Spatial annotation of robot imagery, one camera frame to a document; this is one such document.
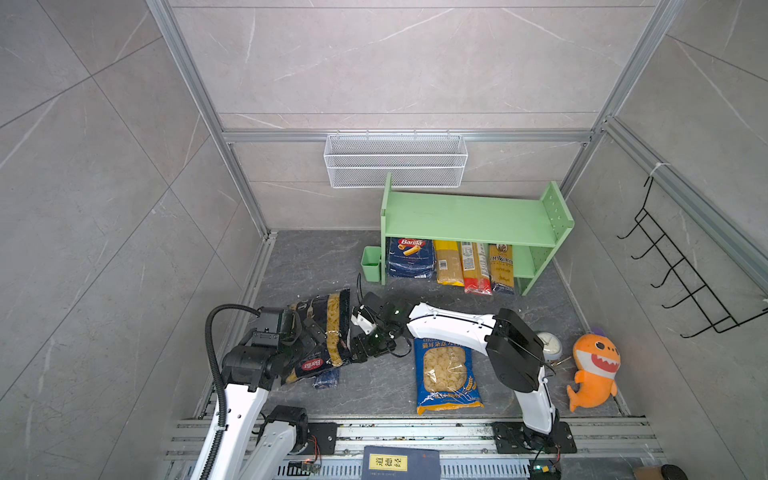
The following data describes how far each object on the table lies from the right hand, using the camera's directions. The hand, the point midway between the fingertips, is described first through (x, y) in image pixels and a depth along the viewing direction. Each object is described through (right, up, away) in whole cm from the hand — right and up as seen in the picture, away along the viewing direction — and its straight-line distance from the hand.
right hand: (360, 355), depth 82 cm
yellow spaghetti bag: (+26, +26, +8) cm, 38 cm away
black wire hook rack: (+75, +15, -24) cm, 80 cm away
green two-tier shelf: (+55, +38, +12) cm, 68 cm away
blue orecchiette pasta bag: (+24, -6, -1) cm, 24 cm away
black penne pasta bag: (-9, +11, +5) cm, 15 cm away
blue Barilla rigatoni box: (+14, +28, +6) cm, 32 cm away
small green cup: (+2, +25, +23) cm, 35 cm away
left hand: (-11, +8, -9) cm, 17 cm away
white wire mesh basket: (+17, +61, +19) cm, 66 cm away
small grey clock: (+56, +2, +3) cm, 56 cm away
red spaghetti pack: (+35, +27, +10) cm, 45 cm away
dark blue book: (+11, -21, -14) cm, 27 cm away
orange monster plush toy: (+65, 0, -3) cm, 65 cm away
